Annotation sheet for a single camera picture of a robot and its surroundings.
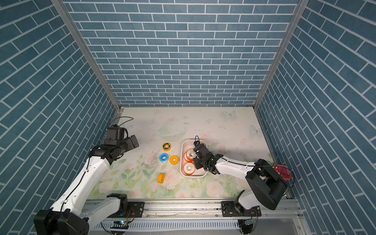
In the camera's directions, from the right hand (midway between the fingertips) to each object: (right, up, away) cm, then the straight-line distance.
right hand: (198, 159), depth 89 cm
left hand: (-37, +12, -8) cm, 39 cm away
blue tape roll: (-21, 0, +3) cm, 22 cm away
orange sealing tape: (-5, -5, -3) cm, 8 cm away
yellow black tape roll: (-21, +6, +7) cm, 23 cm away
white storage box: (-8, +8, +4) cm, 12 cm away
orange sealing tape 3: (-15, -1, +2) cm, 15 cm away
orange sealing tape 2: (-5, +3, 0) cm, 6 cm away
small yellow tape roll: (-21, -8, -9) cm, 24 cm away
